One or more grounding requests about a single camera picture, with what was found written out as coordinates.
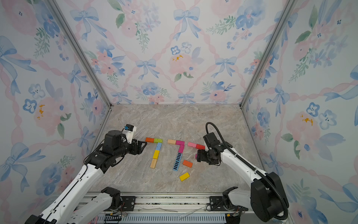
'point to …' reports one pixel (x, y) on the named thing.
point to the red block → (200, 146)
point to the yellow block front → (184, 176)
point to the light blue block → (159, 145)
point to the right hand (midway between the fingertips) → (203, 158)
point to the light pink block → (191, 144)
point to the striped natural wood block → (153, 163)
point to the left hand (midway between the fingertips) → (142, 141)
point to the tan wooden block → (171, 141)
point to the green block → (158, 140)
